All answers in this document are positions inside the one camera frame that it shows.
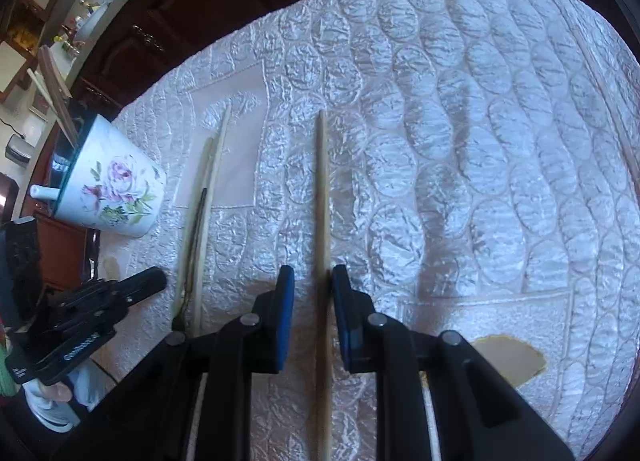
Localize beige paper fan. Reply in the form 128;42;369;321
472;334;547;387

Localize wall cupboard with white doors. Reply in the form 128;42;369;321
0;0;109;102

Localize white plastic ladle spoon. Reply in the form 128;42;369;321
29;184;61;202

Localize gloved operator hand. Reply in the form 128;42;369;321
23;360;113;434

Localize dark wooden chopstick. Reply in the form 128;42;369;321
179;188;207;330

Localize dark wood kitchen cabinets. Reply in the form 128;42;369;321
29;0;452;292

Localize white quilted table cloth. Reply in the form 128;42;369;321
94;0;640;461

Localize floral white enamel cup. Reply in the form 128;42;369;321
52;115;166;238

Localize long tan wooden chopstick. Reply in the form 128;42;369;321
314;110;332;460

